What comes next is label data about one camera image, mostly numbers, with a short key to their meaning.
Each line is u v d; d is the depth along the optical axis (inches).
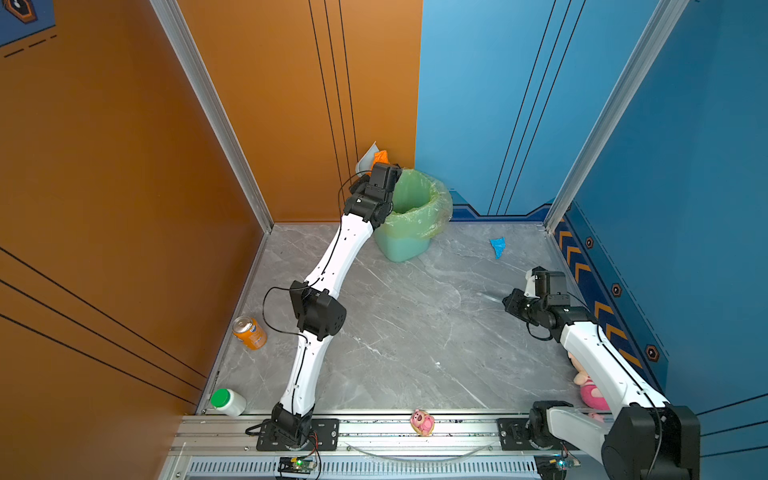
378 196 26.3
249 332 31.9
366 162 33.1
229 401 28.0
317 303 21.8
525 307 28.3
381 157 34.2
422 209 35.2
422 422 28.6
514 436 28.5
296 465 27.8
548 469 27.5
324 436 29.1
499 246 44.3
